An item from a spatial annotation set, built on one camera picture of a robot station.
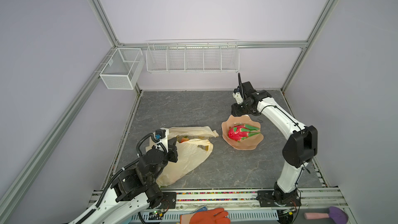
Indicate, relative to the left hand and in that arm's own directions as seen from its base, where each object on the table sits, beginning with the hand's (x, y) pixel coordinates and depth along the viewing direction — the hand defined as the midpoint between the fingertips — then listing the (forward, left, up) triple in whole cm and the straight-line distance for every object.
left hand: (176, 141), depth 68 cm
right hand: (+20, -32, -8) cm, 39 cm away
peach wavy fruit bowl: (+7, -40, -22) cm, 46 cm away
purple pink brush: (-30, -70, -23) cm, 80 cm away
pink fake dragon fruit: (+10, -32, -14) cm, 37 cm away
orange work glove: (-27, -11, -22) cm, 36 cm away
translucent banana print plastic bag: (-2, -8, -2) cm, 8 cm away
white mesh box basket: (+55, +38, -1) cm, 67 cm away
